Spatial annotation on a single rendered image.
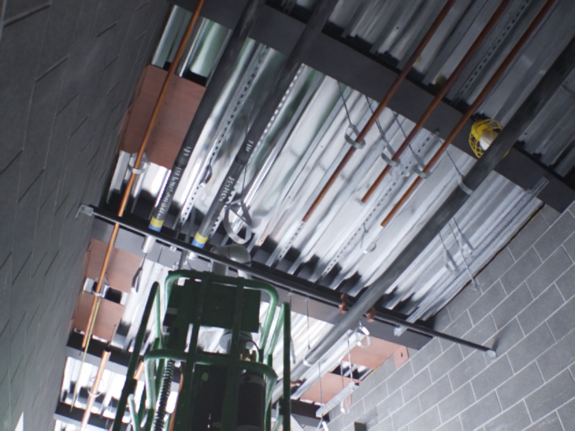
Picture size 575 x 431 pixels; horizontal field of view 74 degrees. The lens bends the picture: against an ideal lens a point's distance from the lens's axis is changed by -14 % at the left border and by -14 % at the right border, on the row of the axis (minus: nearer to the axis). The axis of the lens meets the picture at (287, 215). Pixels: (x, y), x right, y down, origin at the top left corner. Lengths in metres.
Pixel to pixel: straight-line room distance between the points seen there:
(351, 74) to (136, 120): 1.41
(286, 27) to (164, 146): 1.18
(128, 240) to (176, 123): 0.97
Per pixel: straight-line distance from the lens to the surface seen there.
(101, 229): 3.34
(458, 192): 2.27
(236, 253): 3.09
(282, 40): 2.44
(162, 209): 2.61
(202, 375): 1.91
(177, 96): 2.84
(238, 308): 2.02
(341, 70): 2.51
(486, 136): 2.60
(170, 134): 2.96
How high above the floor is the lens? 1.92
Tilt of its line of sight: 53 degrees up
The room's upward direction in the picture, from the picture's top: straight up
